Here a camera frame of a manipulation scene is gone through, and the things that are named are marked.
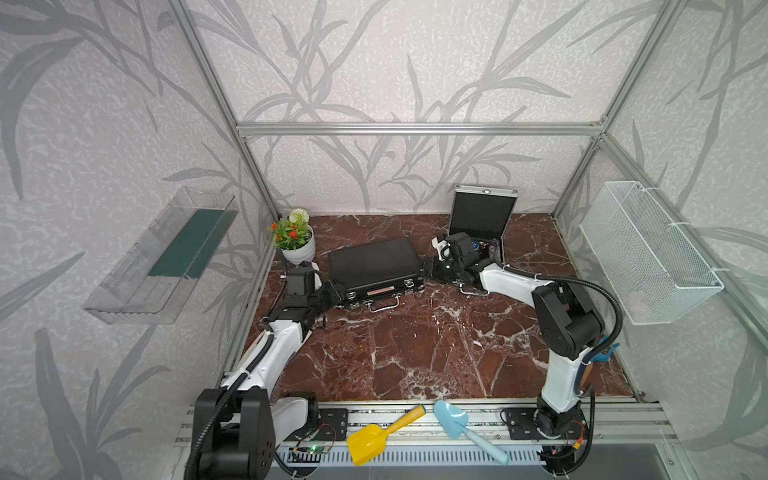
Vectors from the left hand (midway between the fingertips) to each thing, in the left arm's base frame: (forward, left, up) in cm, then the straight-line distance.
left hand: (344, 287), depth 86 cm
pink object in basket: (-11, -74, +11) cm, 76 cm away
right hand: (+8, -21, -2) cm, 22 cm away
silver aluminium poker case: (+28, -45, +4) cm, 53 cm away
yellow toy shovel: (-37, -9, -10) cm, 39 cm away
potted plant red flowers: (+17, +18, +2) cm, 25 cm away
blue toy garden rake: (-16, -76, -11) cm, 79 cm away
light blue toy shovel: (-32, -30, -12) cm, 46 cm away
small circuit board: (-38, +4, -12) cm, 40 cm away
